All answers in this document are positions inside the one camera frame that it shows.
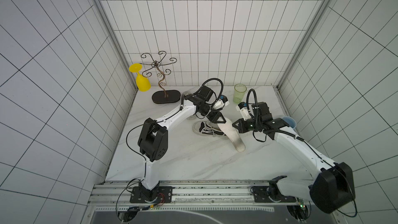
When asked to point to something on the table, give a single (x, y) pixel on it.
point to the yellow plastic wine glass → (143, 83)
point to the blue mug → (290, 121)
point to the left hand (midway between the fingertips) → (220, 123)
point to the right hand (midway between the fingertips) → (233, 121)
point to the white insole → (229, 130)
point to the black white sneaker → (207, 128)
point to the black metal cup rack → (161, 97)
